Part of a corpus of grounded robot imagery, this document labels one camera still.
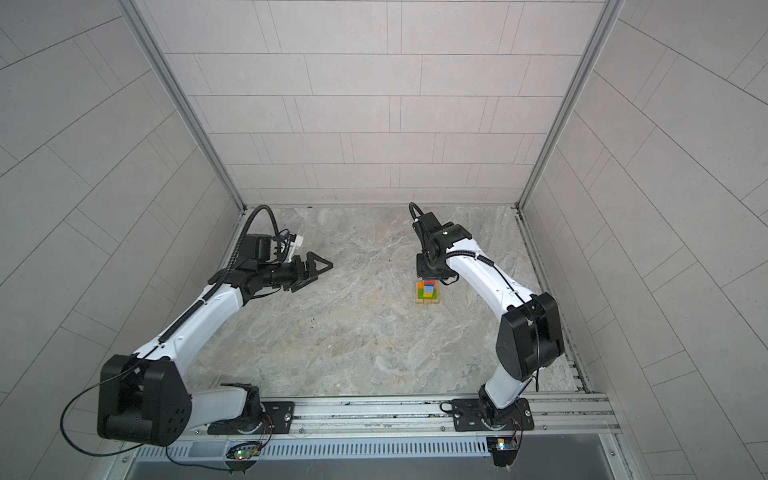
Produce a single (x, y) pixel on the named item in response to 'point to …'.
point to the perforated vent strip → (322, 449)
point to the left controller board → (247, 452)
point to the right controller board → (503, 450)
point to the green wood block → (421, 294)
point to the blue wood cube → (428, 288)
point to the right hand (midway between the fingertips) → (426, 274)
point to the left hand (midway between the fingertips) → (329, 267)
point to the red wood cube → (429, 282)
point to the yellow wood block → (421, 285)
